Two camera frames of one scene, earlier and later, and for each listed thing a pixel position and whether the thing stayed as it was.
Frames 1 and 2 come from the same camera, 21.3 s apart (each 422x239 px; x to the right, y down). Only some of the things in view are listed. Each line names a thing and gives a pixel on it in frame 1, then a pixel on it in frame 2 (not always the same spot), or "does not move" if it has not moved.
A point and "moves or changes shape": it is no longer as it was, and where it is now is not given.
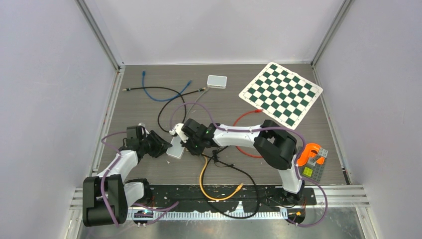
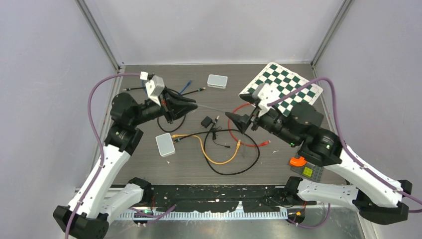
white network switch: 176,150 moves or changes shape
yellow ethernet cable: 239,187 moves or changes shape
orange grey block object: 317,169 does not move
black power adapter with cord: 215,154 moves or changes shape
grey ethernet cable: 193,103 → 213,108
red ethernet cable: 258,110 moves or changes shape
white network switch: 217,81 does not move
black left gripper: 160,146 → 173,105
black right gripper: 194,152 → 241,121
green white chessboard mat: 282,94 does not move
